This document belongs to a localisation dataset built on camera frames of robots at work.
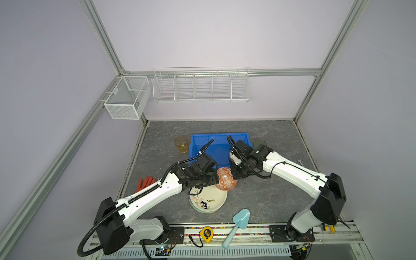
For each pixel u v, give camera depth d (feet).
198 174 1.86
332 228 2.47
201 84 3.22
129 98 3.32
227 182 2.63
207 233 2.38
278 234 2.41
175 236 2.41
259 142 3.14
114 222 1.27
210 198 2.70
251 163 1.82
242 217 2.53
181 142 3.47
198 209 2.58
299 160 3.25
